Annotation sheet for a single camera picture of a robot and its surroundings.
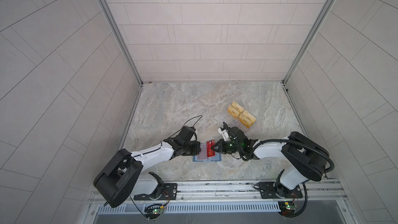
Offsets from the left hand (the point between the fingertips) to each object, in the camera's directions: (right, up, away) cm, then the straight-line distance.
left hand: (205, 149), depth 84 cm
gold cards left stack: (+18, +21, +8) cm, 29 cm away
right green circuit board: (+37, -20, -17) cm, 45 cm away
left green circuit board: (-22, -19, -19) cm, 35 cm away
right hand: (+3, 0, -3) cm, 4 cm away
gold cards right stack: (+24, +16, +3) cm, 29 cm away
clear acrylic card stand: (+19, +14, +8) cm, 25 cm away
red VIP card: (+3, 0, -3) cm, 4 cm away
